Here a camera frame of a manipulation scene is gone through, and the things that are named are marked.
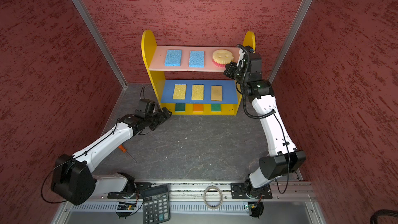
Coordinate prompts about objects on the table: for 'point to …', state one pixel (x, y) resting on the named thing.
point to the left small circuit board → (123, 206)
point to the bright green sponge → (216, 107)
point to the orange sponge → (198, 108)
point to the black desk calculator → (156, 208)
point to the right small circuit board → (257, 207)
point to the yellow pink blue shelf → (190, 80)
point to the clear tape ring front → (205, 190)
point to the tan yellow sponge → (216, 93)
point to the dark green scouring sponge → (180, 107)
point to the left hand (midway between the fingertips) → (167, 120)
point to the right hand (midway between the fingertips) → (223, 67)
